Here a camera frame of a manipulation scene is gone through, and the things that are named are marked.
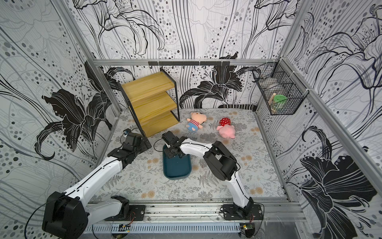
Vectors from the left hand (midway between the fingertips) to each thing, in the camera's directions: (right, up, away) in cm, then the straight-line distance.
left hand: (144, 146), depth 86 cm
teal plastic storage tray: (+18, -13, +2) cm, 23 cm away
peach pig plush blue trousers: (+30, +15, +17) cm, 38 cm away
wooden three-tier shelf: (+1, +29, +16) cm, 34 cm away
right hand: (+15, -4, +10) cm, 18 cm away
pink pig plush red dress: (+51, +9, +13) cm, 53 cm away
